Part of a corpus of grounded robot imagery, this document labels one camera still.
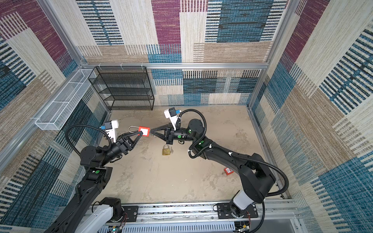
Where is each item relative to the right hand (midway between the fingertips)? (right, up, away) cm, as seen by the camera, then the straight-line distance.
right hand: (151, 134), depth 64 cm
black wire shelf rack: (-32, +30, +47) cm, 65 cm away
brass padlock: (+2, -14, +30) cm, 33 cm away
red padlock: (+39, -23, +21) cm, 50 cm away
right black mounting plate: (+34, -39, +9) cm, 53 cm away
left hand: (-4, +1, -2) cm, 4 cm away
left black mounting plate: (-13, -40, +11) cm, 43 cm away
